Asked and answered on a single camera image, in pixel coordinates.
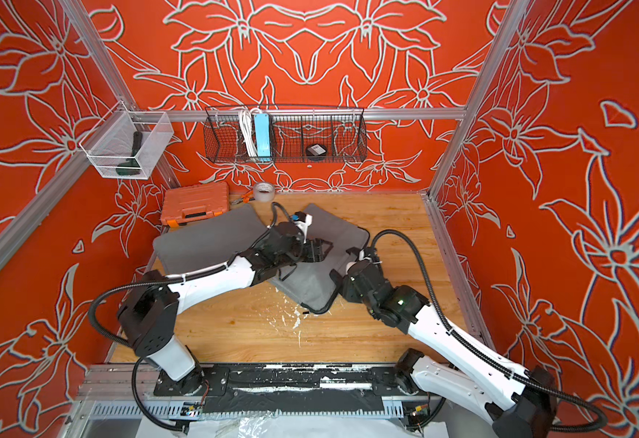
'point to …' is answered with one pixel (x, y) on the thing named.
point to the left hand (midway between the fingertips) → (328, 243)
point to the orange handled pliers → (248, 196)
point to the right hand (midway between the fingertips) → (350, 280)
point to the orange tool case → (193, 201)
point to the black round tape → (316, 150)
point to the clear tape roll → (264, 192)
